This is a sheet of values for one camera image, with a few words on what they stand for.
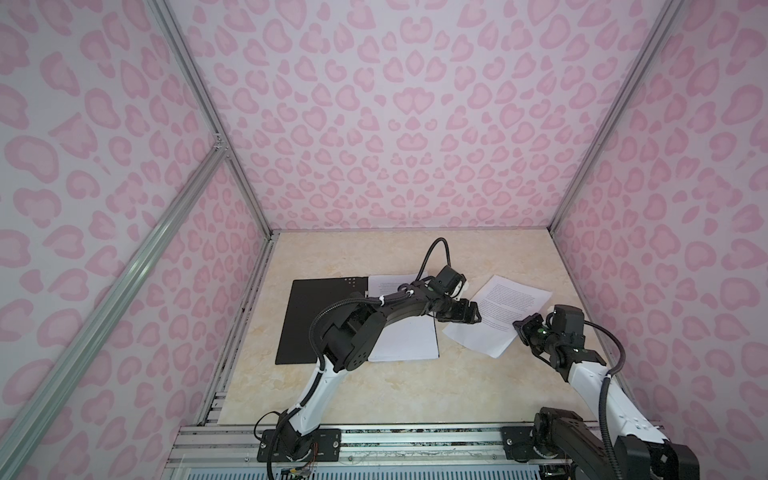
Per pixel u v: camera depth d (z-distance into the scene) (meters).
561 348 0.63
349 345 0.55
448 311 0.82
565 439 0.60
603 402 0.47
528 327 0.76
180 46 0.74
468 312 0.84
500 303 0.95
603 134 0.91
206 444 0.75
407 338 0.93
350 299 0.59
